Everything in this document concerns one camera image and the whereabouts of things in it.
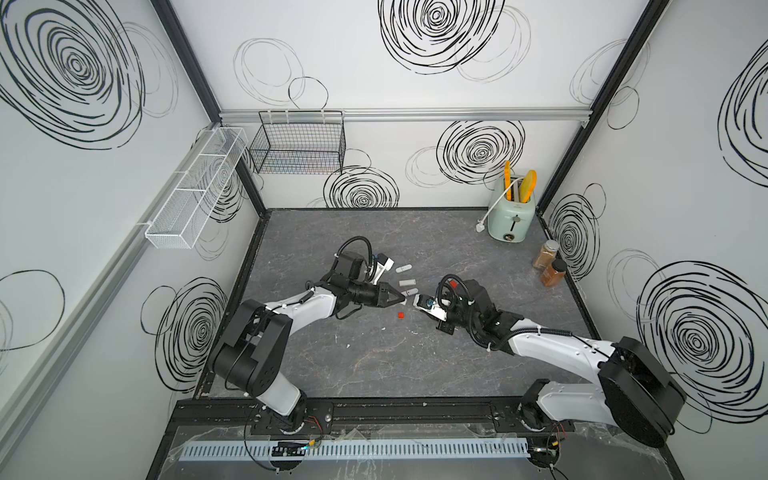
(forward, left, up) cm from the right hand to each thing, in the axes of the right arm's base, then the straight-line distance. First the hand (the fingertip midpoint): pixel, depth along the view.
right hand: (426, 304), depth 83 cm
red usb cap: (+1, +7, -9) cm, 12 cm away
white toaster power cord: (+36, -23, -8) cm, 44 cm away
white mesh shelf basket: (+8, +61, +25) cm, 67 cm away
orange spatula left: (+44, -30, +9) cm, 54 cm away
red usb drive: (-3, -5, +15) cm, 17 cm away
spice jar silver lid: (+20, -40, -3) cm, 45 cm away
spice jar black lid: (+16, -43, -3) cm, 46 cm away
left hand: (0, +7, +1) cm, 7 cm away
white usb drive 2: (+13, +5, -10) cm, 17 cm away
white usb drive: (+18, +6, -9) cm, 21 cm away
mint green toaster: (+31, -30, +1) cm, 43 cm away
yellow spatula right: (+39, -35, +10) cm, 54 cm away
